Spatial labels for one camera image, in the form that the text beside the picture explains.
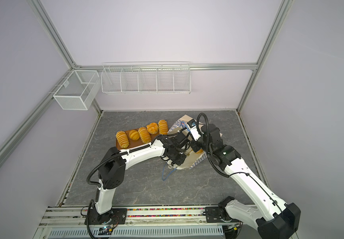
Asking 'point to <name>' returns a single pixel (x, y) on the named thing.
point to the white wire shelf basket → (146, 77)
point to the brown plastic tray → (132, 143)
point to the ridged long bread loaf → (163, 126)
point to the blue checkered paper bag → (192, 158)
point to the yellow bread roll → (134, 135)
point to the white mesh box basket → (77, 91)
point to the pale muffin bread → (152, 128)
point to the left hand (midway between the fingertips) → (181, 162)
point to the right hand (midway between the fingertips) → (192, 134)
